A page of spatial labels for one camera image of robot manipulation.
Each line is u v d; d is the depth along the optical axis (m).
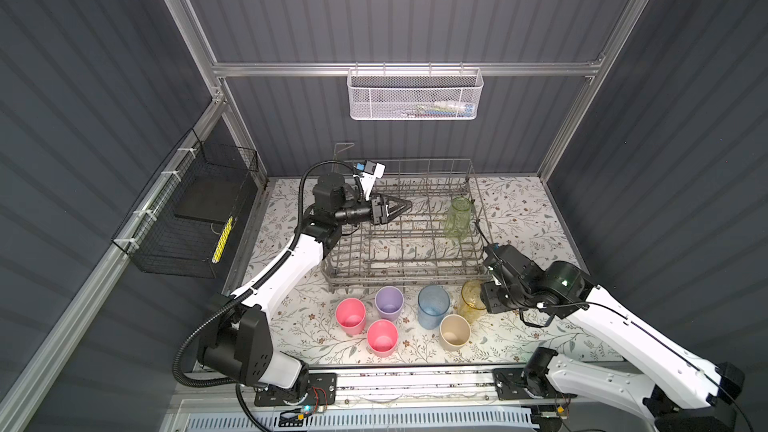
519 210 1.12
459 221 0.94
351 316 0.84
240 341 0.42
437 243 1.01
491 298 0.63
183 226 0.72
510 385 0.72
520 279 0.52
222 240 0.70
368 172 0.67
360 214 0.66
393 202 0.69
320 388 0.73
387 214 0.65
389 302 0.85
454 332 0.81
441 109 0.92
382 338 0.81
